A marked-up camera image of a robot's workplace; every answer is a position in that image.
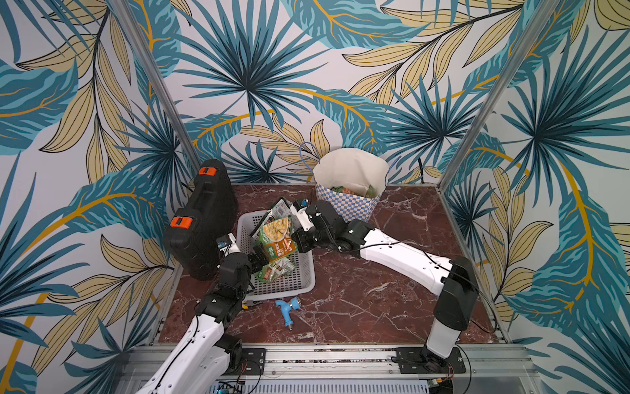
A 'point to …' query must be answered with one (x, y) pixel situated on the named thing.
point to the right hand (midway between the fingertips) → (293, 234)
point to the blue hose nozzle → (294, 304)
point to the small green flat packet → (280, 268)
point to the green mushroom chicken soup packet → (276, 239)
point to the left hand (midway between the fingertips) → (251, 250)
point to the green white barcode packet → (280, 210)
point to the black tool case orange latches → (194, 231)
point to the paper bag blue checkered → (350, 181)
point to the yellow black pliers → (246, 304)
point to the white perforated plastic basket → (300, 281)
